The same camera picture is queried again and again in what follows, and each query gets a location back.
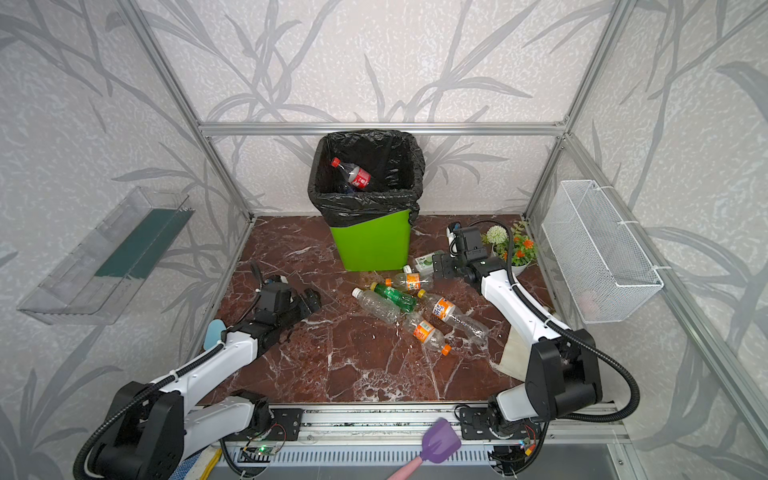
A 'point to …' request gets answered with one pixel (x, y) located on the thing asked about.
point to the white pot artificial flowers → (524, 249)
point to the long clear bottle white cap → (378, 306)
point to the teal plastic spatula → (213, 333)
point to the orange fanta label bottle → (465, 324)
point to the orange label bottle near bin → (411, 281)
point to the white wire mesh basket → (593, 255)
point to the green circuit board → (264, 450)
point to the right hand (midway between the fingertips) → (451, 251)
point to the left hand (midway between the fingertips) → (314, 291)
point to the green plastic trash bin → (376, 245)
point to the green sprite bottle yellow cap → (405, 302)
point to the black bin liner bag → (394, 158)
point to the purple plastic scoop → (440, 443)
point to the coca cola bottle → (356, 177)
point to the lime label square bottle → (425, 264)
